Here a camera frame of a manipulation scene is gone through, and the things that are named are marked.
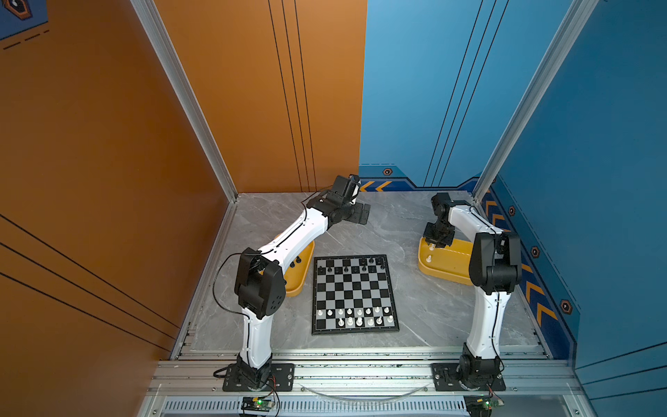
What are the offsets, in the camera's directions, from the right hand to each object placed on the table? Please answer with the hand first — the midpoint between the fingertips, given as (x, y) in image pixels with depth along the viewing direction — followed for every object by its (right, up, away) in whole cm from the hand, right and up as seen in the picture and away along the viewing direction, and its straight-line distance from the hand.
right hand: (429, 242), depth 101 cm
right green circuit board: (+4, -42, -31) cm, 52 cm away
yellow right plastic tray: (+4, -7, -10) cm, 13 cm away
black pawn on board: (-42, -10, -7) cm, 44 cm away
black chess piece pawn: (-51, -6, -4) cm, 51 cm away
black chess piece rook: (-53, -8, -4) cm, 54 cm away
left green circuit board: (-58, -42, -30) cm, 77 cm away
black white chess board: (-31, -17, -13) cm, 37 cm away
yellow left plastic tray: (-51, -12, -7) cm, 53 cm away
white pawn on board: (-41, -21, -18) cm, 50 cm away
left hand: (-29, +14, -12) cm, 34 cm away
